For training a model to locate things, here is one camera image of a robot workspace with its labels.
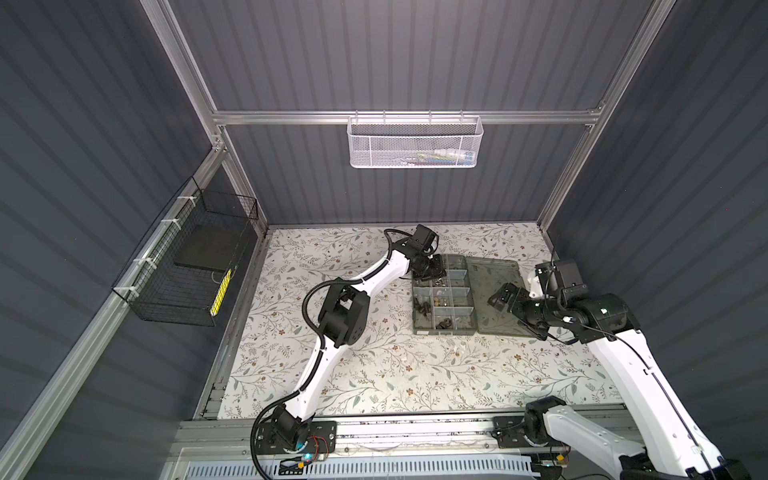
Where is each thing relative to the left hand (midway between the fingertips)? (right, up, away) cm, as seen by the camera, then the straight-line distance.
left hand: (443, 272), depth 98 cm
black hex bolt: (-7, -12, -4) cm, 14 cm away
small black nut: (-1, -16, -6) cm, 17 cm away
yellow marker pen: (-57, -5, -31) cm, 65 cm away
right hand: (+10, -8, -27) cm, 30 cm away
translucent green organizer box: (+5, -11, +1) cm, 12 cm away
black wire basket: (-69, +1, -26) cm, 74 cm away
